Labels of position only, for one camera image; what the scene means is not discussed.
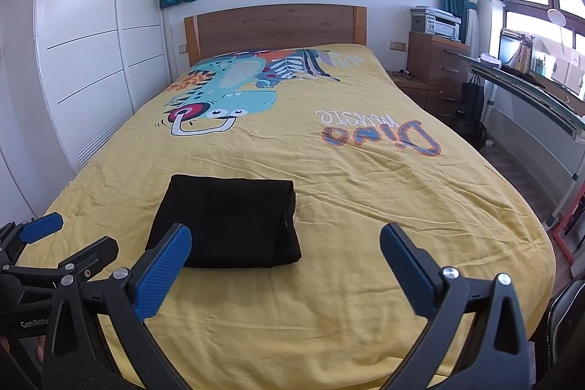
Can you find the black pants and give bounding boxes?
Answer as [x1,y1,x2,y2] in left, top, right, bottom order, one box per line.
[146,174,301,268]

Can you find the black office chair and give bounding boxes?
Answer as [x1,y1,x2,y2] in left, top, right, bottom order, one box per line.
[532,279,585,389]

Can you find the white wardrobe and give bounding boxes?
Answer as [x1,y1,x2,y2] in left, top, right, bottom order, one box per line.
[1,0,170,222]

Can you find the black bag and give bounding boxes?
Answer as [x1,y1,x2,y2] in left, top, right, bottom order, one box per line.
[453,74,487,151]

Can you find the yellow dinosaur bed cover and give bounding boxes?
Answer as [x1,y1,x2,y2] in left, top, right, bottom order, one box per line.
[21,45,555,389]

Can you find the glass top desk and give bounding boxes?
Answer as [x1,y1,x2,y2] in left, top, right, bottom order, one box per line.
[447,50,584,229]

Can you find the wooden headboard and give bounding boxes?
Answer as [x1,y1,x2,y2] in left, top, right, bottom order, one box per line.
[184,4,367,65]

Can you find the wooden drawer nightstand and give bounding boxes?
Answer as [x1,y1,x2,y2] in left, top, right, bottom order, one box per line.
[389,32,471,127]

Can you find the white printer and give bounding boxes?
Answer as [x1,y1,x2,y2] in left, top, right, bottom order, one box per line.
[411,6,461,42]

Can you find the white desk lamp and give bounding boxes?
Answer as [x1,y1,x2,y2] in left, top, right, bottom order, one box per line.
[546,8,566,48]

